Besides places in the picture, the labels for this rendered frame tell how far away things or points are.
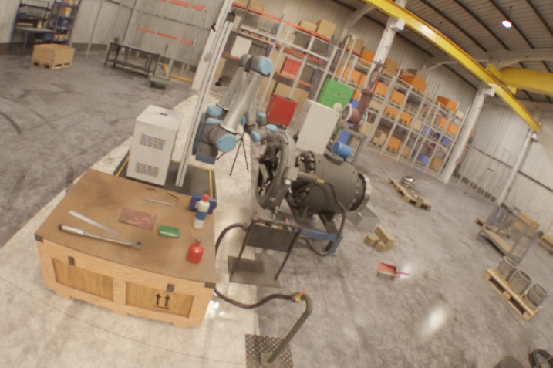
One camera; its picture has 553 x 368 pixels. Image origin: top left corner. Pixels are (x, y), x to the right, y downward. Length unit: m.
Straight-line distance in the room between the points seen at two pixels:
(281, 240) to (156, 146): 1.18
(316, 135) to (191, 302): 5.46
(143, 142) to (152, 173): 0.28
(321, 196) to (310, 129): 3.94
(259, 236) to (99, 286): 1.13
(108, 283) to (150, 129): 1.17
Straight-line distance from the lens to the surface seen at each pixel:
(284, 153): 2.35
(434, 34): 11.98
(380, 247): 3.52
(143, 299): 1.61
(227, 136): 1.90
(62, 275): 1.71
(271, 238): 1.99
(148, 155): 2.22
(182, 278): 1.40
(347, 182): 2.71
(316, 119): 6.38
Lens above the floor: 1.48
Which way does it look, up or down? 17 degrees down
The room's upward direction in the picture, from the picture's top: 22 degrees clockwise
